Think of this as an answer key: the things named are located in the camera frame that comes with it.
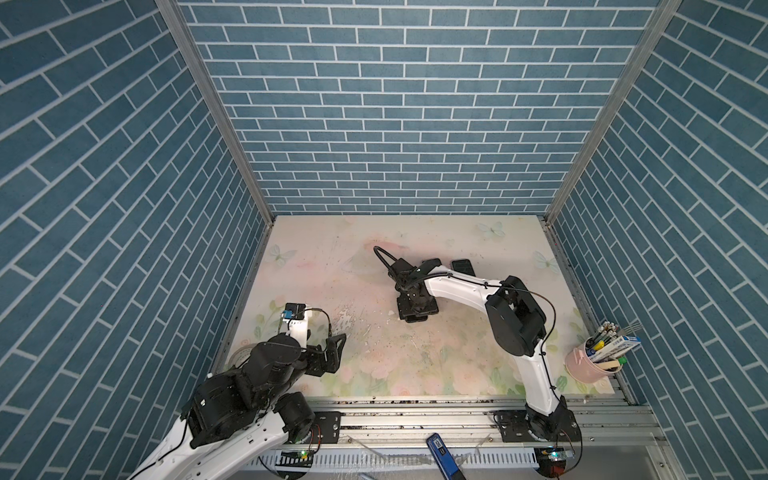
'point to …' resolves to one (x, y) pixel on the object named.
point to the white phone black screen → (463, 266)
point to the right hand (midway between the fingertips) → (409, 311)
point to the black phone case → (416, 314)
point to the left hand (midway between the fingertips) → (333, 338)
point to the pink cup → (581, 367)
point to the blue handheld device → (443, 458)
